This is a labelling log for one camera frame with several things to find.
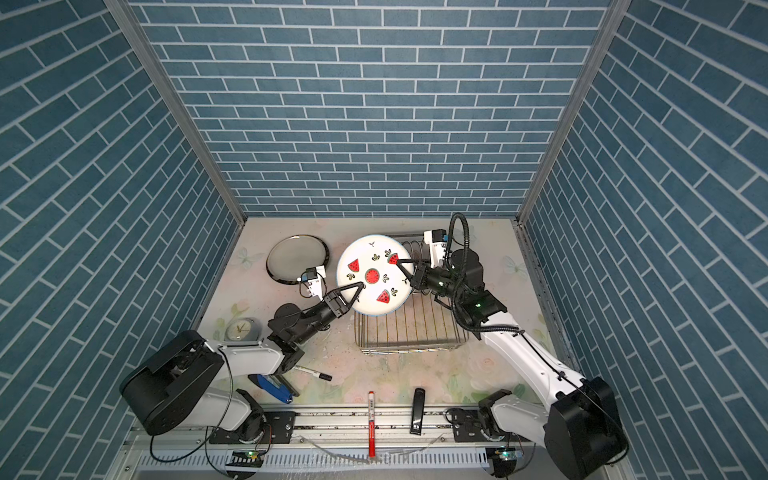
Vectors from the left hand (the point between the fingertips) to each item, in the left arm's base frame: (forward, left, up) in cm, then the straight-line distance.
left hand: (364, 291), depth 74 cm
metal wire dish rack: (0, -16, -21) cm, 26 cm away
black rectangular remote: (-23, -14, -20) cm, 34 cm away
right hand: (+5, -8, +6) cm, 11 cm away
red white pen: (-26, -2, -21) cm, 34 cm away
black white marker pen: (-13, +15, -22) cm, 30 cm away
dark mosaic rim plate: (+27, +30, -20) cm, 44 cm away
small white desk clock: (-2, +37, -19) cm, 41 cm away
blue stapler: (-16, +25, -22) cm, 37 cm away
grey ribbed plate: (+27, +29, -20) cm, 45 cm away
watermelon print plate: (+7, -2, +4) cm, 8 cm away
